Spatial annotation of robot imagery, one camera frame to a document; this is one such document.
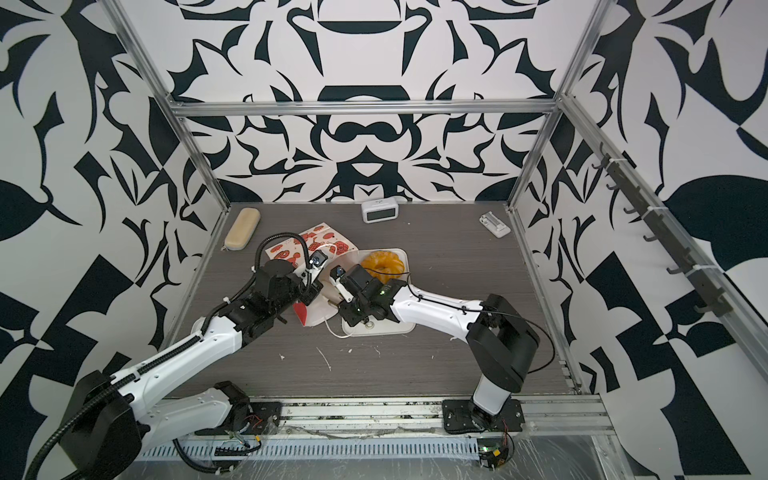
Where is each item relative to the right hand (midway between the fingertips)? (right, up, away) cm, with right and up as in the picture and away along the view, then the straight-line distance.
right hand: (345, 306), depth 83 cm
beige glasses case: (-40, +22, +25) cm, 52 cm away
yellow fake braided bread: (+11, +9, +16) cm, 22 cm away
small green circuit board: (+36, -31, -12) cm, 49 cm away
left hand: (-6, +13, -3) cm, 14 cm away
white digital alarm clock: (+9, +28, +27) cm, 40 cm away
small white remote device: (+52, +23, +28) cm, 64 cm away
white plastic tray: (+14, +7, -27) cm, 31 cm away
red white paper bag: (-6, 0, +2) cm, 6 cm away
